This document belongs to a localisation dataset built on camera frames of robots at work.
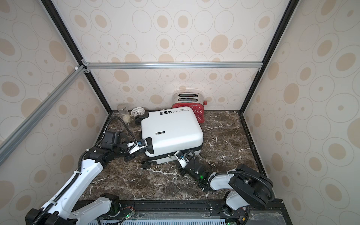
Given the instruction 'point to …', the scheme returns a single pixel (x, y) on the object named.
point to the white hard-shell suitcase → (168, 131)
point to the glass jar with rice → (123, 113)
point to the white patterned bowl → (138, 111)
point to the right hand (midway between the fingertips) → (181, 157)
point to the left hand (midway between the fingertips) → (142, 145)
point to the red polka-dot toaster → (193, 100)
